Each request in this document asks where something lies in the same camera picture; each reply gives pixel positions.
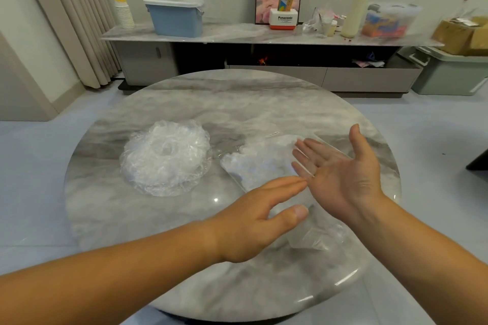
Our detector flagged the person's left hand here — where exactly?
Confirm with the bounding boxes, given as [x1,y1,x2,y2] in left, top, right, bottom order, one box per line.
[204,175,311,264]

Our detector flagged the person's right hand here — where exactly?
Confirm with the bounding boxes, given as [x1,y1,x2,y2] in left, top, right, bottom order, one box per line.
[291,123,384,224]

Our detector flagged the clear plastic bag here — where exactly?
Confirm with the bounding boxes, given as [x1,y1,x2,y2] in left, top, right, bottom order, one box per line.
[220,132,359,249]

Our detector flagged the pile of clear plastic caps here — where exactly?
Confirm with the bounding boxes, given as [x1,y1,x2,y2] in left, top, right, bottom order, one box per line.
[119,120,213,198]

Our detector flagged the person's right forearm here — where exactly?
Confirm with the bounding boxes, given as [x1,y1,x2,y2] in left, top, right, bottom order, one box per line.
[352,191,488,325]

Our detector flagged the person's left forearm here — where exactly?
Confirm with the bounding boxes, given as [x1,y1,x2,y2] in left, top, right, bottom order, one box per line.
[0,222,222,325]

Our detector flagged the green storage bin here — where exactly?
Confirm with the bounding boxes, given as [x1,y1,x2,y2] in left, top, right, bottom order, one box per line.
[408,45,488,96]

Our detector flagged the blue storage box white lid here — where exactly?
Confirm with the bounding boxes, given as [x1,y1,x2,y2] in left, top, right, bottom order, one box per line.
[143,0,206,38]

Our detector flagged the black table base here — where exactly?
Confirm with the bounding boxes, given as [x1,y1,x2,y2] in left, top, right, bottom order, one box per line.
[164,309,294,325]

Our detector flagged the crumpled clear wrapper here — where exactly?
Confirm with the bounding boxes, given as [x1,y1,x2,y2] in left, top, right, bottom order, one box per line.
[302,9,326,34]

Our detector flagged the cream paper roll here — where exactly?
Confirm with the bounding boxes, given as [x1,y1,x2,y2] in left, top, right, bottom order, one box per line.
[341,0,369,39]

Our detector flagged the clear container colourful contents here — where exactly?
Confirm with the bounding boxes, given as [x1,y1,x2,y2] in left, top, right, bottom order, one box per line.
[362,3,422,39]

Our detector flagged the red and white box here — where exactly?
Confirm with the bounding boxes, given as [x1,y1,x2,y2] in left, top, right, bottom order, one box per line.
[269,8,299,31]

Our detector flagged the brown cardboard box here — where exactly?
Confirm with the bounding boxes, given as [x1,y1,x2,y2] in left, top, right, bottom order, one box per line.
[433,16,488,57]

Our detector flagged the long grey low cabinet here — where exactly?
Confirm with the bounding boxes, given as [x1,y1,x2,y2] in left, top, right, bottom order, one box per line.
[101,22,443,99]

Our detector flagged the stack of paper cups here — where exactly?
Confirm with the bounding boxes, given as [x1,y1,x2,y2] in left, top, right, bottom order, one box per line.
[110,0,136,30]

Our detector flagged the beige curtain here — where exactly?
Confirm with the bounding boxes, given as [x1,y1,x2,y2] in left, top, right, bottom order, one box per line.
[14,0,123,89]

